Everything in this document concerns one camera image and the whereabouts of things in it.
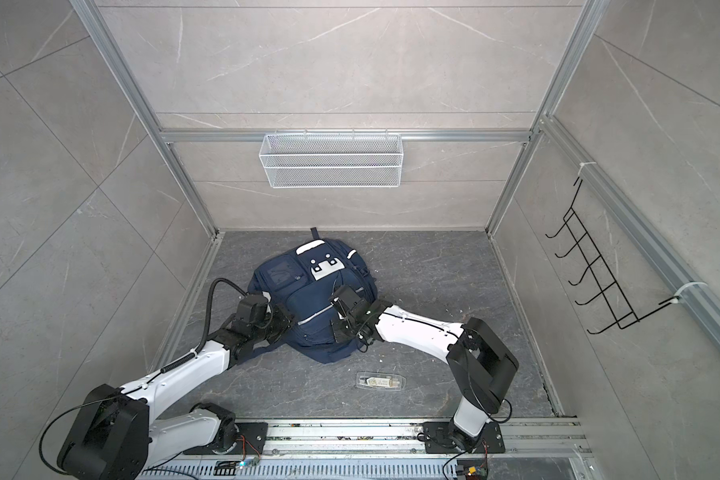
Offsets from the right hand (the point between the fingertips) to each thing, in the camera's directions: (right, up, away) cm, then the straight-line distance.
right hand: (337, 327), depth 86 cm
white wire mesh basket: (-3, +54, +15) cm, 56 cm away
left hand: (-11, +6, 0) cm, 12 cm away
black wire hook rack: (+61, +15, -23) cm, 67 cm away
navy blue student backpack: (-11, +14, +10) cm, 21 cm away
